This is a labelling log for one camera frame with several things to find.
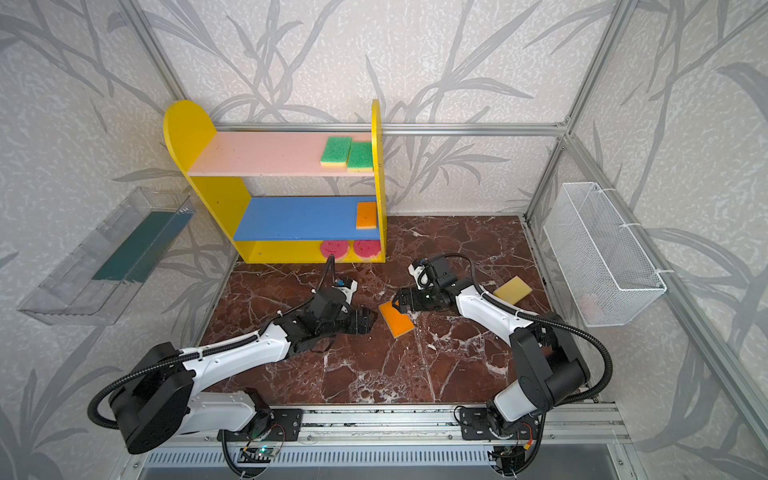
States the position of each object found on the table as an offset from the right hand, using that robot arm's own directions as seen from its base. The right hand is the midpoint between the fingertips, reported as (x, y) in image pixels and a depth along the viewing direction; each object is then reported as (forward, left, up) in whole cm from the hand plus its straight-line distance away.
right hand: (406, 293), depth 88 cm
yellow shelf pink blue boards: (+20, +40, +6) cm, 45 cm away
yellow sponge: (-6, +3, -8) cm, 11 cm away
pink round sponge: (+21, +14, -5) cm, 25 cm away
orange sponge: (+25, +13, +7) cm, 29 cm away
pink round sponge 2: (+21, +25, -4) cm, 32 cm away
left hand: (-5, +10, +1) cm, 11 cm away
